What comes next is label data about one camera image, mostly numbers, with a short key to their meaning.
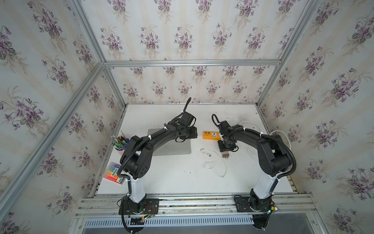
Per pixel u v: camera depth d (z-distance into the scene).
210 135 0.98
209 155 0.91
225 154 0.90
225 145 0.82
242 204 0.73
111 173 0.82
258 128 1.05
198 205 0.75
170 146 0.94
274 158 0.49
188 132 0.80
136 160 0.48
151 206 0.72
